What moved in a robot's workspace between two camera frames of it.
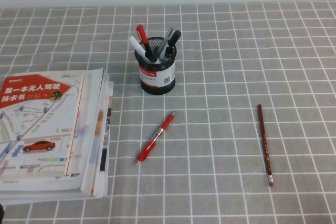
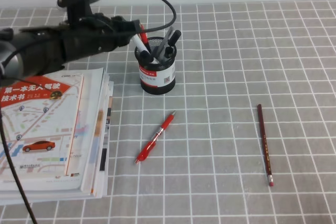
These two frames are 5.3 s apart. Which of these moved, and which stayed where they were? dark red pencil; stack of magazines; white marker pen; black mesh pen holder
Moved: white marker pen
Stayed: stack of magazines; black mesh pen holder; dark red pencil
